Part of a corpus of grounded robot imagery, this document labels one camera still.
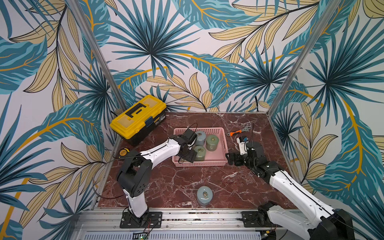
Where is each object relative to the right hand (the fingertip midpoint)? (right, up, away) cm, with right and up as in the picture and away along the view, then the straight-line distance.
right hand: (233, 153), depth 83 cm
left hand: (-26, -4, +7) cm, 27 cm away
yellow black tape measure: (-67, -1, +12) cm, 68 cm away
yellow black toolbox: (-58, +15, +7) cm, 60 cm away
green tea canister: (-11, +4, +11) cm, 16 cm away
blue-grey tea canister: (-17, -19, -10) cm, 27 cm away
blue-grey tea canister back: (-17, +8, +12) cm, 23 cm away
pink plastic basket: (-7, -6, +17) cm, 19 cm away
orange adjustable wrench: (+17, +13, +26) cm, 34 cm away
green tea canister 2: (-18, +1, +5) cm, 19 cm away
